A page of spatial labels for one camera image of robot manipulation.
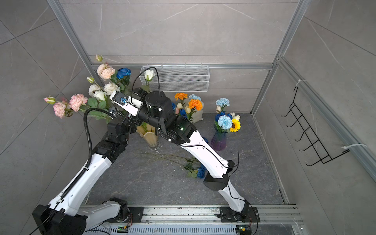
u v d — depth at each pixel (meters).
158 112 0.39
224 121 0.69
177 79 1.01
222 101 0.76
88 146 0.48
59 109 0.58
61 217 0.37
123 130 0.55
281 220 0.73
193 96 0.81
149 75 0.77
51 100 0.56
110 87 0.69
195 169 0.88
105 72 0.69
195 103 0.75
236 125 0.76
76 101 0.58
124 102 0.40
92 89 0.69
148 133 0.80
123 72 0.72
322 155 0.61
